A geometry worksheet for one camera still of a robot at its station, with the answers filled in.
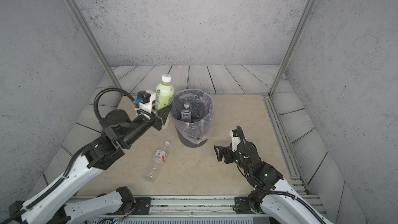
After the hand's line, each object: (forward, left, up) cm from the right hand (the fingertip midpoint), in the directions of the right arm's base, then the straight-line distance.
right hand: (227, 143), depth 75 cm
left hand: (+3, +24, +26) cm, 35 cm away
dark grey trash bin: (+3, +20, -5) cm, 20 cm away
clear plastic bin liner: (+23, +13, +2) cm, 27 cm away
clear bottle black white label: (+18, +22, -2) cm, 29 cm away
